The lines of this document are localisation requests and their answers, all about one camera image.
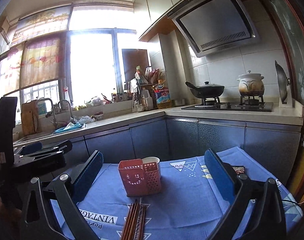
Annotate brown chopstick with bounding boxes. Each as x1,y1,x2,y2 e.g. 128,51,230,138
133,204,143,240
126,201,140,239
138,206,147,240
121,200,137,240

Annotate chrome kitchen faucet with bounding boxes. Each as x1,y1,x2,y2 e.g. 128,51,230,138
35,97,58,130

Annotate blue kitchen cabinets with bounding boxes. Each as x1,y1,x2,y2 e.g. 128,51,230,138
16,112,302,183

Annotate person's left hand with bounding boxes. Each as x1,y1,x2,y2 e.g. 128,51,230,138
0,197,21,239

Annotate blue plastic basin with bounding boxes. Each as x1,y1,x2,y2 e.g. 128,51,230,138
54,122,84,134

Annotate white crumpled plastic bag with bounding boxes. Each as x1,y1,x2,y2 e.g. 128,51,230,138
75,115,96,124

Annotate wooden cutting board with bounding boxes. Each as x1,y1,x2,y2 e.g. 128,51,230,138
21,100,40,136

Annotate small red white bowl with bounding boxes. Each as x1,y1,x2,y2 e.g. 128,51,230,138
92,112,104,121

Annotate pink utensil holder basket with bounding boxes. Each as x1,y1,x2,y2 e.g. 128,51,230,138
118,159,162,197

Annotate white paper cup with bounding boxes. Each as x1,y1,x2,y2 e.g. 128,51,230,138
142,157,162,178

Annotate patterned window blind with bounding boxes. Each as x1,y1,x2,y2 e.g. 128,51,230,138
0,31,68,97

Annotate white plastic jug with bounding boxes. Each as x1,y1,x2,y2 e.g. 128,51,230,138
142,88,154,110

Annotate spice rack with packets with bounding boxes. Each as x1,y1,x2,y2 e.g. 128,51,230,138
128,66,166,111

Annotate yellow cooking oil bottle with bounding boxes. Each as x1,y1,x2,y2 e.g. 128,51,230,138
153,80,172,109

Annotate brown board at window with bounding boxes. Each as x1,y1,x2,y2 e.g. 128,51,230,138
122,49,149,82

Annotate black gas stove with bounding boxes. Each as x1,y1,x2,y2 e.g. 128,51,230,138
182,96,273,112

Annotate small steel cup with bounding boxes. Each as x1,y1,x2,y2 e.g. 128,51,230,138
172,99,186,107

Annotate white lid holder stand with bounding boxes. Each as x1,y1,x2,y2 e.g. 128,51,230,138
279,85,294,108

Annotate white ceramic clay pot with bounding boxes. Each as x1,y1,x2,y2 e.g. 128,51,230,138
237,70,265,96

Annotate steel pot lid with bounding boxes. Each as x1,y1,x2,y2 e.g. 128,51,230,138
274,60,291,105

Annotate black wok with lid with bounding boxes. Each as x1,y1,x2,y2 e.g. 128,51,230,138
185,81,225,99

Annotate silver range hood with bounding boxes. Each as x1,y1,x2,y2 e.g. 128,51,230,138
167,0,259,57

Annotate black charging cable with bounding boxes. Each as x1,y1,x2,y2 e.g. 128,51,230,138
281,194,304,207

